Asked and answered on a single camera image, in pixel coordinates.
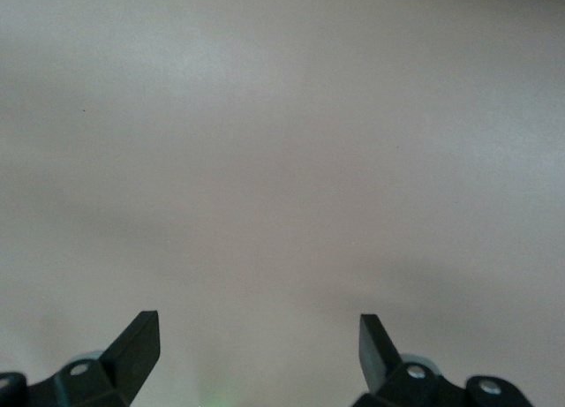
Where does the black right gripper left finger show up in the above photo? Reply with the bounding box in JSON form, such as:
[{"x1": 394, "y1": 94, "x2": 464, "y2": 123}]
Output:
[{"x1": 26, "y1": 310, "x2": 161, "y2": 407}]

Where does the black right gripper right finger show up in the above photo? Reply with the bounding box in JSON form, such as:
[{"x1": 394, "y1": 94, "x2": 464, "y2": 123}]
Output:
[{"x1": 352, "y1": 313, "x2": 469, "y2": 407}]

